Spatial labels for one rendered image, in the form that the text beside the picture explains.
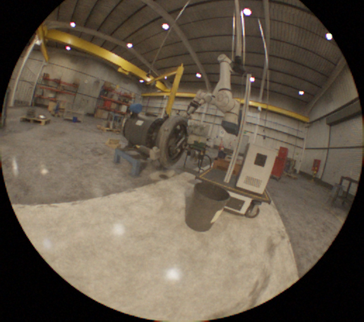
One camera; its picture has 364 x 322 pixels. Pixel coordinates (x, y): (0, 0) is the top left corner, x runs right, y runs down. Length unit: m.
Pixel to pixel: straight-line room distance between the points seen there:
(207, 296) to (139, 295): 0.34
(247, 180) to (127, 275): 1.28
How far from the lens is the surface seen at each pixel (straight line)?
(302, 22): 9.20
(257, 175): 1.29
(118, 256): 0.82
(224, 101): 1.12
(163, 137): 1.29
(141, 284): 0.77
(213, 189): 1.10
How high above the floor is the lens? 0.75
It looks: 4 degrees down
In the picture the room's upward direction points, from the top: 15 degrees clockwise
